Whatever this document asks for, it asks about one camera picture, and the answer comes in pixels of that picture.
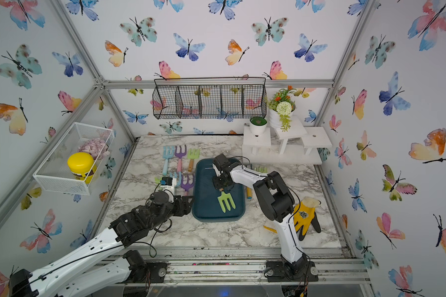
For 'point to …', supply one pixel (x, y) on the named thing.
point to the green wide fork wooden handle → (192, 153)
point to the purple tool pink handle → (187, 186)
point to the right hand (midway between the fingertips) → (218, 181)
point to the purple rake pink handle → (179, 164)
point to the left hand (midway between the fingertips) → (190, 197)
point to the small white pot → (257, 125)
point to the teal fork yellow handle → (249, 193)
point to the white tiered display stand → (294, 146)
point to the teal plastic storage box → (205, 205)
